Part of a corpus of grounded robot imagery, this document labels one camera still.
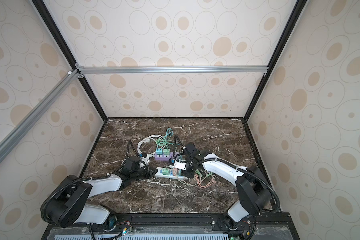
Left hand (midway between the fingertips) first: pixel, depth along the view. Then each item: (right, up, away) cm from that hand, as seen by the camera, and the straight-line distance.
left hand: (160, 169), depth 88 cm
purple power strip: (+1, +6, +7) cm, 9 cm away
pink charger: (+9, 0, -4) cm, 10 cm away
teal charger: (-1, +10, +5) cm, 11 cm away
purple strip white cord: (-6, +18, +21) cm, 28 cm away
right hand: (+14, 0, -1) cm, 14 cm away
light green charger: (+3, -1, -3) cm, 4 cm away
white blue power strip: (-1, -2, 0) cm, 2 cm away
